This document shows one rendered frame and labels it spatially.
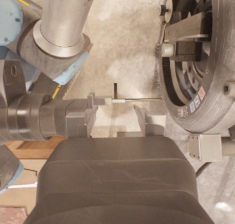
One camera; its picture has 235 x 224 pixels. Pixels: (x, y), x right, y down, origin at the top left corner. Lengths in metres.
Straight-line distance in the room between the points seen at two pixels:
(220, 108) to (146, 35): 0.96
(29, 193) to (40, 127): 1.07
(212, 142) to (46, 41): 0.64
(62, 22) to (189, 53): 0.39
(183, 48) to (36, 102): 0.47
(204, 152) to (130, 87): 0.85
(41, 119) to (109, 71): 1.14
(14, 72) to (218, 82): 0.47
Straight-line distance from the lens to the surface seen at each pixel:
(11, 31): 0.61
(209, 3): 0.89
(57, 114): 0.25
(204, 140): 0.70
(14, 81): 0.30
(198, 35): 0.59
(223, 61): 0.51
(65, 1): 0.43
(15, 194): 1.37
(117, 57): 1.36
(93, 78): 1.38
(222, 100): 0.54
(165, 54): 0.61
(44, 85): 1.13
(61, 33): 0.49
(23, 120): 0.27
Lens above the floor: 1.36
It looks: 76 degrees down
